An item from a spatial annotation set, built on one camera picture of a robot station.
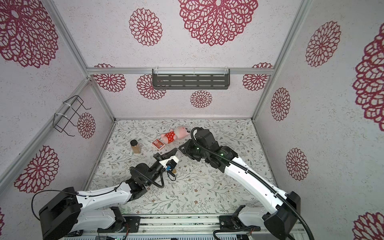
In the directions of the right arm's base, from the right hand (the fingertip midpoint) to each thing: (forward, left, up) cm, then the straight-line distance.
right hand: (178, 145), depth 69 cm
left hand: (+1, +3, -5) cm, 5 cm away
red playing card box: (+20, +19, -27) cm, 39 cm away
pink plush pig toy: (+27, +4, -22) cm, 35 cm away
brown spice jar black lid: (+15, +32, -25) cm, 44 cm away
